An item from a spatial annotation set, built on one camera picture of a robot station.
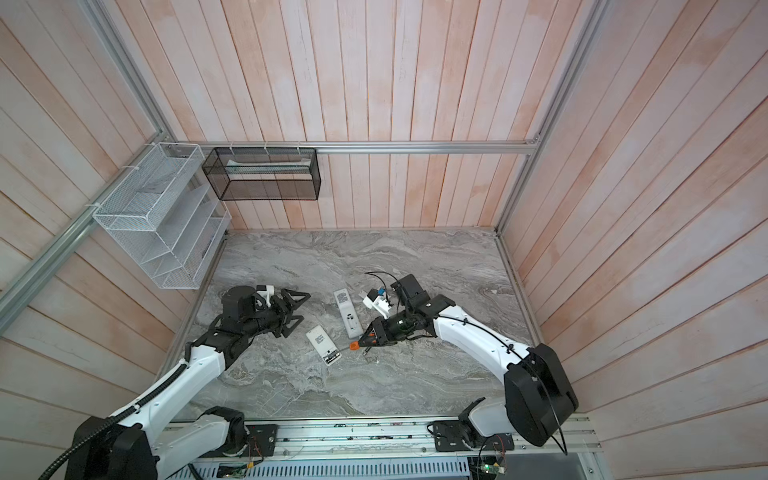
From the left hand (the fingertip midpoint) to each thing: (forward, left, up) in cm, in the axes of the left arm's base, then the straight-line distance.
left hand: (309, 309), depth 80 cm
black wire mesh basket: (+49, +21, +10) cm, 54 cm away
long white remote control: (+7, -9, -15) cm, 18 cm away
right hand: (-8, -16, -2) cm, 18 cm away
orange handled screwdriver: (-9, -13, -2) cm, 16 cm away
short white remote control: (-4, -3, -14) cm, 15 cm away
